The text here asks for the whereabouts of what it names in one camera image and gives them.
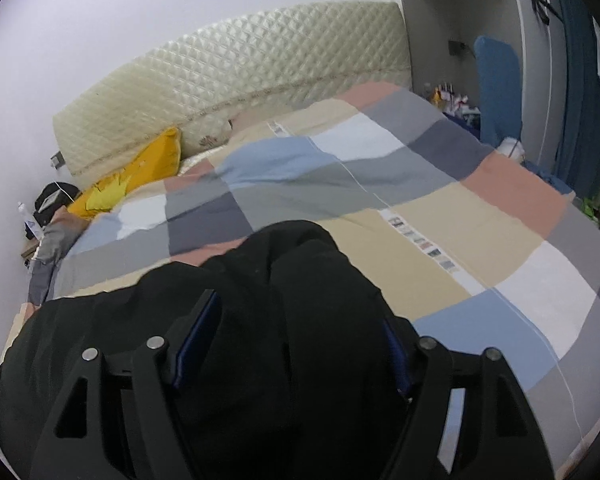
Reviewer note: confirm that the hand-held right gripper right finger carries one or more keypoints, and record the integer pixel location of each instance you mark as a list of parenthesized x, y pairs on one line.
[(400, 365)]

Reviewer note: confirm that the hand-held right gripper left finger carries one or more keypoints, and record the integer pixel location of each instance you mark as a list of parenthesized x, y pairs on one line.
[(195, 345)]

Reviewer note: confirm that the black puffer jacket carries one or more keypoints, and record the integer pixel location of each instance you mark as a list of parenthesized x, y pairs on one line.
[(290, 285)]

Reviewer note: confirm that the plaid patchwork quilt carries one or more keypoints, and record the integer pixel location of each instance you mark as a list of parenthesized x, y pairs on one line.
[(430, 185)]

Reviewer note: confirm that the yellow pillow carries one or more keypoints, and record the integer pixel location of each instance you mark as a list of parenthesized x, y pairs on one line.
[(145, 165)]

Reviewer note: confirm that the wooden nightstand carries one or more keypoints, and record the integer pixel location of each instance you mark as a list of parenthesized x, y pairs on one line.
[(29, 251)]

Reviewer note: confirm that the cream floral pillow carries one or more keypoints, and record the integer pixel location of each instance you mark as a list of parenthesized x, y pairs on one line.
[(205, 147)]

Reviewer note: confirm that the black bag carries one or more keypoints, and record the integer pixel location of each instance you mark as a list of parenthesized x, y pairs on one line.
[(50, 201)]

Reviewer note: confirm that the white plastic bottle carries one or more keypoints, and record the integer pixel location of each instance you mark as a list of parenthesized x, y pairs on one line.
[(28, 220)]

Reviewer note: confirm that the blue cloth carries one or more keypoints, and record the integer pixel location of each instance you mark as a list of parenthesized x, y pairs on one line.
[(550, 180)]

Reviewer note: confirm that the white plastic bag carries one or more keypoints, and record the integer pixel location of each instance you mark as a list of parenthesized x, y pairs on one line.
[(510, 148)]

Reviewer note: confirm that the cluster of small bottles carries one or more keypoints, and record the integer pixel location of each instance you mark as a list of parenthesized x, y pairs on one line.
[(447, 100)]

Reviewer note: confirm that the blue chair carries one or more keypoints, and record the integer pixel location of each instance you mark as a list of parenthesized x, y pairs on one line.
[(497, 95)]

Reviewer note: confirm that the cream quilted headboard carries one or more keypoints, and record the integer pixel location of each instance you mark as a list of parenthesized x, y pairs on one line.
[(255, 60)]

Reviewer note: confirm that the teal curtain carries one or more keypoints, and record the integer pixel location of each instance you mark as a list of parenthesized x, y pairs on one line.
[(577, 100)]

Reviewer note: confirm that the grey wardrobe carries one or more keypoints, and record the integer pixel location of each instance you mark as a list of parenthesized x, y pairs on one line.
[(430, 20)]

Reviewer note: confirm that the grey wall socket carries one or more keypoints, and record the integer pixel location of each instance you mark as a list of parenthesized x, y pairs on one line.
[(58, 160)]

